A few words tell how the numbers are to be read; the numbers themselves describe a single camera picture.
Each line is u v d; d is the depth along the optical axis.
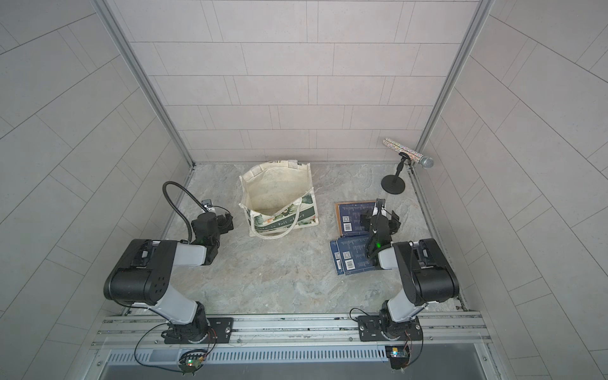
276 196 0.96
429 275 0.45
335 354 0.68
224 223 0.81
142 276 0.44
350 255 0.82
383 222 0.69
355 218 0.89
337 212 0.93
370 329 0.71
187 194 0.79
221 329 0.71
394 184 1.08
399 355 0.68
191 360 0.64
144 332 0.71
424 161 0.87
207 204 0.79
